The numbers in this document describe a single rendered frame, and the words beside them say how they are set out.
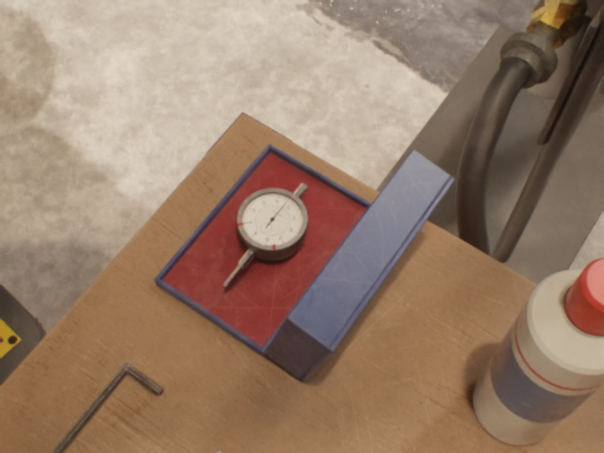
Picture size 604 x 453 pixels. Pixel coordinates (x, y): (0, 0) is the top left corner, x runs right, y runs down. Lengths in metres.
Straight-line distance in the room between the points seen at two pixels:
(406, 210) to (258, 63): 0.85
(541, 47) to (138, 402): 0.51
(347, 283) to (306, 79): 0.86
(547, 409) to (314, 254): 0.24
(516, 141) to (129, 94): 0.63
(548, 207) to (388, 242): 0.74
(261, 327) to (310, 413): 0.08
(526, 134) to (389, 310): 0.73
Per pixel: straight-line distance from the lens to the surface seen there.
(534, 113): 1.38
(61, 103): 1.41
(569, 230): 1.28
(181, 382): 0.66
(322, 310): 0.54
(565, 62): 1.05
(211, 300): 0.67
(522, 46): 0.87
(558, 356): 0.49
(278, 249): 0.65
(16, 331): 0.87
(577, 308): 0.47
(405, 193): 0.59
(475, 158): 0.82
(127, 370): 0.66
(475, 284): 0.69
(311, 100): 1.36
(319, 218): 0.70
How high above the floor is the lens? 1.09
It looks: 62 degrees down
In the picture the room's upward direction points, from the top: straight up
